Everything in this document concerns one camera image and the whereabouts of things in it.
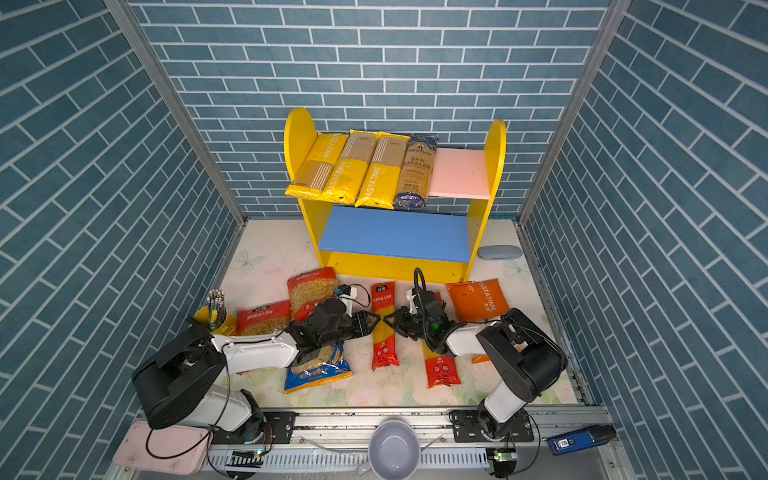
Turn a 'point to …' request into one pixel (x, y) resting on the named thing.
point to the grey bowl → (394, 451)
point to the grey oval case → (499, 251)
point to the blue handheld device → (580, 440)
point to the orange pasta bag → (478, 300)
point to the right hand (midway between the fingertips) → (380, 317)
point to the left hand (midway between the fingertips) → (378, 321)
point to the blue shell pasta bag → (327, 365)
